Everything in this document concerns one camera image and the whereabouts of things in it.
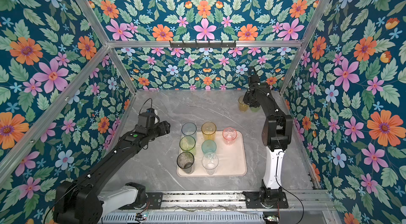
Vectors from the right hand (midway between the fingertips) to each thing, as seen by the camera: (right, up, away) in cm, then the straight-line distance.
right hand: (250, 101), depth 97 cm
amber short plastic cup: (-3, -4, +7) cm, 9 cm away
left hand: (-47, -11, -15) cm, 51 cm away
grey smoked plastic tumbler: (-37, -30, -20) cm, 52 cm away
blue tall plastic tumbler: (-37, -16, -9) cm, 41 cm away
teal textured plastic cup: (-25, -25, -11) cm, 37 cm away
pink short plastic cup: (-13, -21, -4) cm, 25 cm away
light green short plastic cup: (+6, -6, +12) cm, 15 cm away
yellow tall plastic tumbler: (-26, -16, -9) cm, 31 cm away
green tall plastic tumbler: (-37, -23, -13) cm, 46 cm away
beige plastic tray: (-12, -32, -10) cm, 36 cm away
